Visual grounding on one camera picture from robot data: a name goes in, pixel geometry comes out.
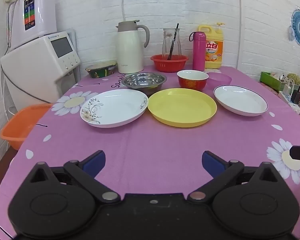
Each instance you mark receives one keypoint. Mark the white floral plate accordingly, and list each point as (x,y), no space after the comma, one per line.
(115,107)

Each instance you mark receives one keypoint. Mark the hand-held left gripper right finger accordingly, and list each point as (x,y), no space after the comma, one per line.
(212,160)

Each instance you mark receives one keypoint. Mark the green storage box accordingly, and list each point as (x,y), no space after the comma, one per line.
(267,78)

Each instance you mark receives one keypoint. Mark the purple plastic bowl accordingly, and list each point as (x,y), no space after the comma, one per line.
(221,80)

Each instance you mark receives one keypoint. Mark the white water dispenser with screen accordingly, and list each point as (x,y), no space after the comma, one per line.
(35,65)

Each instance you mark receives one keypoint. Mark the red ceramic bowl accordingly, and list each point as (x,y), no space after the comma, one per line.
(192,83)

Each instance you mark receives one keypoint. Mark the white water purifier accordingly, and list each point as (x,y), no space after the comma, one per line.
(40,10)

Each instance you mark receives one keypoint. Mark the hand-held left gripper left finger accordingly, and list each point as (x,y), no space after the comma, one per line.
(95,158)

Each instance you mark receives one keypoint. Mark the yellow plastic plate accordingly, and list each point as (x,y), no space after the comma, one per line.
(182,107)

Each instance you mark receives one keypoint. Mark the pink thermos bottle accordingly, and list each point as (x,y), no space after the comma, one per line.
(198,52)

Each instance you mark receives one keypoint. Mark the pink floral tablecloth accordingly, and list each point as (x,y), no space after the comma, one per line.
(150,140)

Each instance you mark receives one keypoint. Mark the glass carafe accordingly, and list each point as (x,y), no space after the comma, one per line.
(166,42)

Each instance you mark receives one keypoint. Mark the red plastic basket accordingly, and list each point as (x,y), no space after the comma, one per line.
(165,66)

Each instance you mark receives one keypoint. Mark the orange plastic basin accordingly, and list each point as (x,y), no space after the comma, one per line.
(17,127)

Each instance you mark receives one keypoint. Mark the instant noodle bowl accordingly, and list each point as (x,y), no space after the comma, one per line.
(100,71)

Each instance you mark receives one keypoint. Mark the yellow detergent bottle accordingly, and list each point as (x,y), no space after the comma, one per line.
(215,52)

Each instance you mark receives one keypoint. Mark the white dark-rimmed plate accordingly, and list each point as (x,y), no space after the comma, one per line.
(240,100)

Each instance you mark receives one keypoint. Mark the stainless steel bowl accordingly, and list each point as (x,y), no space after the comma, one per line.
(142,80)

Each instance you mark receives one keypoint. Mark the white power strip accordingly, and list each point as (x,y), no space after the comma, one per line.
(293,107)

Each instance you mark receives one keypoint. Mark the black adapter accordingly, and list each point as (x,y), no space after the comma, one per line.
(296,97)

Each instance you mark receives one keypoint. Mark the white thermos jug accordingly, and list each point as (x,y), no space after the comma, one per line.
(128,50)

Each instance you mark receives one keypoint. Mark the white charger plug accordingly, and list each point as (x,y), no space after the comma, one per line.
(287,88)

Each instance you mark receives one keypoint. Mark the black stirring stick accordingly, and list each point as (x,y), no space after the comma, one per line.
(174,37)

